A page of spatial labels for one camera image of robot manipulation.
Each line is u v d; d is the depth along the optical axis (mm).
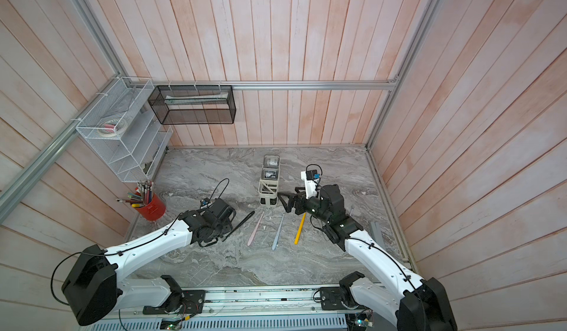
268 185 922
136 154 796
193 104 1040
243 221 923
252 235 882
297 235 879
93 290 395
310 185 687
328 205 582
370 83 960
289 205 681
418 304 396
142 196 844
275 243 858
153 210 883
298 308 729
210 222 632
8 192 520
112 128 729
